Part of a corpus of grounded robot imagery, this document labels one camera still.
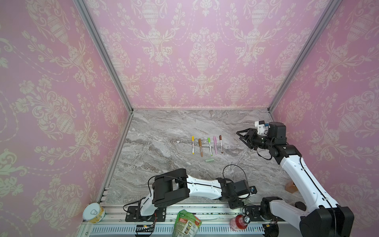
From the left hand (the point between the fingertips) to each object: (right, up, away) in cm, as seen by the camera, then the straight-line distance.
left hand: (237, 199), depth 76 cm
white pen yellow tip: (-23, +23, +21) cm, 39 cm away
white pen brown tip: (-4, +24, +21) cm, 32 cm away
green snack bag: (-26, -8, -8) cm, 28 cm away
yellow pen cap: (-23, +29, +27) cm, 45 cm away
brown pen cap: (-4, +29, +28) cm, 41 cm away
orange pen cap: (-18, +27, +26) cm, 41 cm away
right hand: (+1, +33, 0) cm, 33 cm away
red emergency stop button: (-4, -2, -15) cm, 16 cm away
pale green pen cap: (-12, +16, +16) cm, 26 cm away
